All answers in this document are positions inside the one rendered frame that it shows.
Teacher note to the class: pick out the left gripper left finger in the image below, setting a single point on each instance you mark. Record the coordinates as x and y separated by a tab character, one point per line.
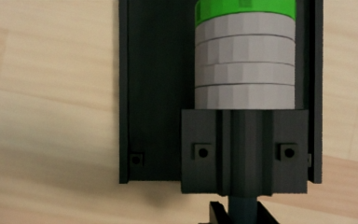
217	214

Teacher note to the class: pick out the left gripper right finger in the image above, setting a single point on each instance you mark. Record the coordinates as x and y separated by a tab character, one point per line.
264	216

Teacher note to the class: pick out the black flat plate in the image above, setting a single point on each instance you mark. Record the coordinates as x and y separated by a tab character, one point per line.
239	153

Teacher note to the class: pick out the green ring spacer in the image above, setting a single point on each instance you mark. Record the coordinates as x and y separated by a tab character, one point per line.
209	9

